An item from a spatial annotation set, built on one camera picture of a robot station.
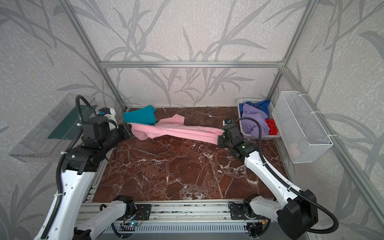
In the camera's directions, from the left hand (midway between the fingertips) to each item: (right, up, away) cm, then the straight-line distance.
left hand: (134, 120), depth 66 cm
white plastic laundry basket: (+82, +4, +42) cm, 92 cm away
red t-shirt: (+76, -6, +28) cm, 81 cm away
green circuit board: (-2, -50, +5) cm, 50 cm away
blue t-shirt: (+77, +12, +46) cm, 91 cm away
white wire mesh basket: (+73, -7, -5) cm, 73 cm away
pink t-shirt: (+15, -4, +13) cm, 20 cm away
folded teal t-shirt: (-14, +4, +51) cm, 53 cm away
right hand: (+42, -7, +16) cm, 45 cm away
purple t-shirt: (+61, -4, +26) cm, 67 cm away
